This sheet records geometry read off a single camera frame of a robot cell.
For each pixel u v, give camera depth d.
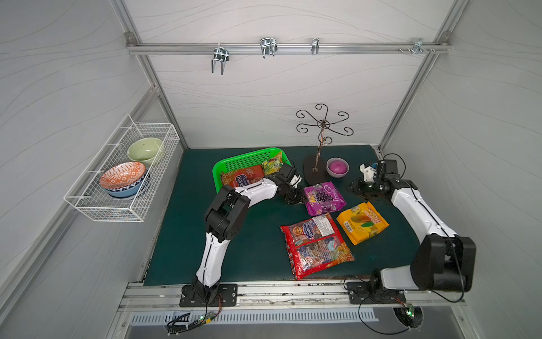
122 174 0.64
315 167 1.08
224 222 0.53
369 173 0.80
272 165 1.03
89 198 0.58
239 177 1.01
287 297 0.74
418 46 0.77
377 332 0.66
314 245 0.82
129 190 0.57
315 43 0.72
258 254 0.79
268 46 0.76
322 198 0.93
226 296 0.74
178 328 0.68
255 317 0.70
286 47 0.78
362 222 0.86
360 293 0.73
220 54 0.78
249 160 1.07
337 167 1.04
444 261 0.42
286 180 0.78
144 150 0.73
